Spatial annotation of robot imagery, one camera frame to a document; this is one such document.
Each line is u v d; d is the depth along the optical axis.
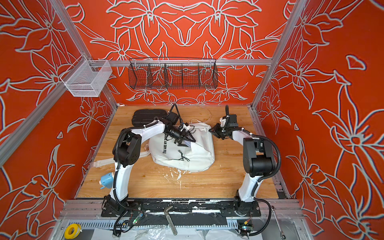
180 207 0.74
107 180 0.76
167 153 0.87
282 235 0.66
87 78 0.92
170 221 0.70
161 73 1.00
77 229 0.68
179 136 0.83
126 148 0.56
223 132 0.76
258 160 0.50
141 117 1.10
